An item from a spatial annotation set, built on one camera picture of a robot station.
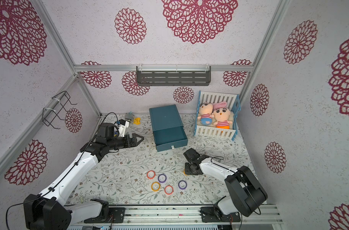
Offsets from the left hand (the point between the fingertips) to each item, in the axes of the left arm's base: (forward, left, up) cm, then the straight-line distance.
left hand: (138, 140), depth 78 cm
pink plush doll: (+32, -43, -10) cm, 54 cm away
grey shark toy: (+33, +16, -17) cm, 40 cm away
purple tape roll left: (-16, -12, -21) cm, 29 cm away
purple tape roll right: (-18, -24, -21) cm, 37 cm away
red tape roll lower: (-21, -15, -21) cm, 33 cm away
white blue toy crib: (+40, -65, -9) cm, 77 cm away
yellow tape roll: (-19, -9, -21) cm, 29 cm away
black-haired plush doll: (+26, -53, -8) cm, 60 cm away
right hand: (-10, -31, -22) cm, 39 cm away
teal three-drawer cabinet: (+8, -16, 0) cm, 18 cm away
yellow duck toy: (+32, +10, -22) cm, 40 cm away
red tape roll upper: (-13, -4, -22) cm, 26 cm away
